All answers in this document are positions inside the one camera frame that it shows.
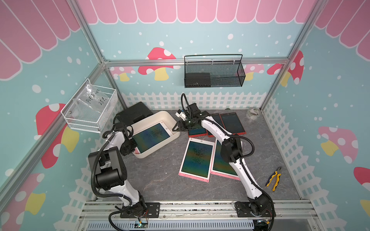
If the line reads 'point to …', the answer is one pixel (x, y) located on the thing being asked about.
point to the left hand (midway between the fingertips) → (133, 151)
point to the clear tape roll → (253, 113)
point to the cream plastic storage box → (150, 122)
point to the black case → (131, 115)
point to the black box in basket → (195, 80)
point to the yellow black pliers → (276, 173)
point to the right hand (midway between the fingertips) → (175, 130)
